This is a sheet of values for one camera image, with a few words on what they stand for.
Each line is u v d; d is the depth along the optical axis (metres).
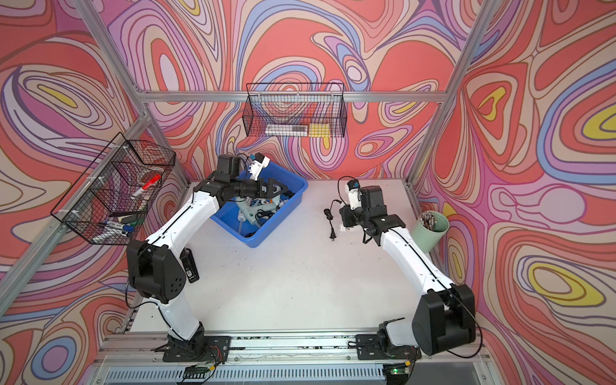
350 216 0.74
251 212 0.99
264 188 0.72
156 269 0.46
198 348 0.66
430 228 0.85
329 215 0.92
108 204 0.73
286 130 0.82
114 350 0.75
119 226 0.68
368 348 0.73
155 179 0.76
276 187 0.72
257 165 0.75
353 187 0.72
